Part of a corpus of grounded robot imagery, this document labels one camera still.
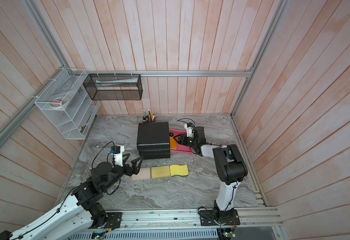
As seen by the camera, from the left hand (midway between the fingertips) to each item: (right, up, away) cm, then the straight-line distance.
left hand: (136, 158), depth 73 cm
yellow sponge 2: (+22, -10, +16) cm, 29 cm away
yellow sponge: (+11, -12, +15) cm, 22 cm away
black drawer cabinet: (+7, +8, +10) cm, 15 cm away
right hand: (+20, +9, +23) cm, 32 cm away
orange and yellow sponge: (+18, +5, +19) cm, 27 cm away
